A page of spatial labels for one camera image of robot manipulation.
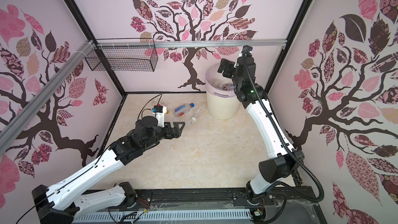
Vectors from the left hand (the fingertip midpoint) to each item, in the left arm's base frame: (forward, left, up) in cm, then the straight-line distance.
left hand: (177, 126), depth 71 cm
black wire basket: (+70, +50, -8) cm, 87 cm away
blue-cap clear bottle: (+30, +2, -25) cm, 39 cm away
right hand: (+22, -25, +22) cm, 40 cm away
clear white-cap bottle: (+27, -9, -24) cm, 37 cm away
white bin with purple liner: (+21, -24, -6) cm, 32 cm away
